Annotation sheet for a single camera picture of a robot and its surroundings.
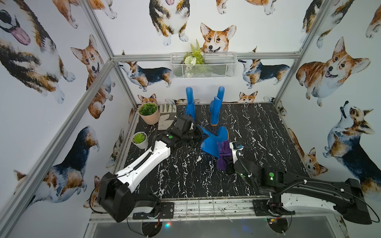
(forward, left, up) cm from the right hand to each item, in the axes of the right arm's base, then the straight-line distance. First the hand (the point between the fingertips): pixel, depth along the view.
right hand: (222, 157), depth 71 cm
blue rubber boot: (+33, +1, +1) cm, 33 cm away
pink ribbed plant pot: (+34, +46, -12) cm, 59 cm away
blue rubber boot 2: (+29, +16, +3) cm, 34 cm away
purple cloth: (-1, -2, +3) cm, 3 cm away
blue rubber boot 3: (+6, +5, +2) cm, 8 cm away
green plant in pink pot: (+39, +47, -7) cm, 61 cm away
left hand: (+10, +4, +5) cm, 12 cm away
